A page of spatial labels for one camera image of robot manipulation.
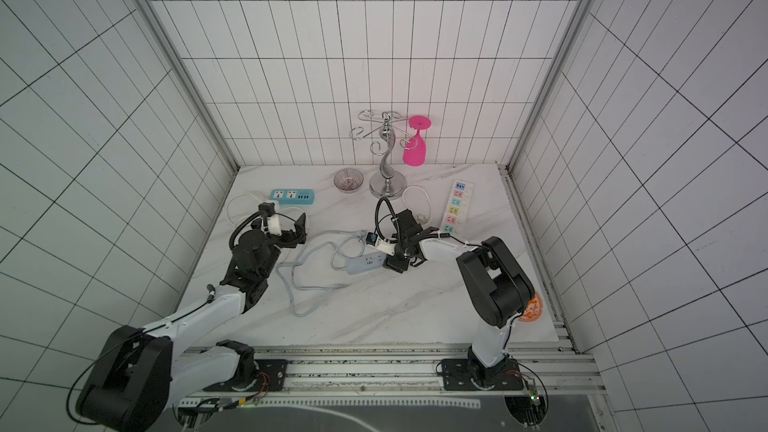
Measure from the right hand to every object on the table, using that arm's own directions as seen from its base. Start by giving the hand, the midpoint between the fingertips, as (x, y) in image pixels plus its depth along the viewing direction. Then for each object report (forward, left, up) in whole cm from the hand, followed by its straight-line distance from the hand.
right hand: (393, 248), depth 96 cm
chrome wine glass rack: (+27, +5, +1) cm, 28 cm away
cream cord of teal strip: (+17, +48, +2) cm, 51 cm away
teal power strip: (+17, +38, +4) cm, 42 cm away
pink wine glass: (+30, -6, +16) cm, 35 cm away
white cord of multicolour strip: (+21, -12, +1) cm, 25 cm away
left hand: (0, +31, +16) cm, 35 cm away
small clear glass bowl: (+28, +19, +2) cm, 34 cm away
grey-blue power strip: (-8, +11, +3) cm, 14 cm away
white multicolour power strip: (+16, -22, +2) cm, 28 cm away
